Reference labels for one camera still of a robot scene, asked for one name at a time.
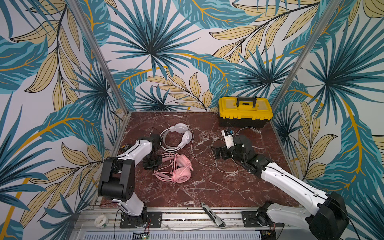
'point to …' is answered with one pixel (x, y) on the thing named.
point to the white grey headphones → (181, 128)
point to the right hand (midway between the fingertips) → (217, 145)
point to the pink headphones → (176, 167)
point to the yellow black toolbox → (245, 112)
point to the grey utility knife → (220, 222)
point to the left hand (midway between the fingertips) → (155, 168)
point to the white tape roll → (101, 221)
